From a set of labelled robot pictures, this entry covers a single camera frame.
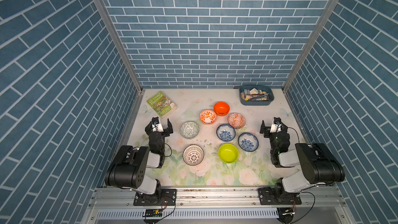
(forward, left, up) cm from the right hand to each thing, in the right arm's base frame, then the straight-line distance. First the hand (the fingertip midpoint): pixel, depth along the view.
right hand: (273, 122), depth 90 cm
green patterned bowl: (-4, +50, -8) cm, 51 cm away
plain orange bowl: (+13, +30, -7) cm, 34 cm away
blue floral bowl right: (-10, +14, -9) cm, 19 cm away
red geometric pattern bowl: (+6, +20, -9) cm, 23 cm away
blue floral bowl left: (-4, +27, -9) cm, 29 cm away
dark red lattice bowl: (-20, +45, -9) cm, 51 cm away
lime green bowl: (-16, +25, -13) cm, 32 cm away
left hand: (-5, +64, +2) cm, 64 cm away
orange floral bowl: (+6, +39, -8) cm, 40 cm away
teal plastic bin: (+36, -4, -7) cm, 37 cm away
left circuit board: (-48, +61, -13) cm, 78 cm away
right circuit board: (-44, -1, -12) cm, 45 cm away
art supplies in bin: (+29, +6, -8) cm, 31 cm away
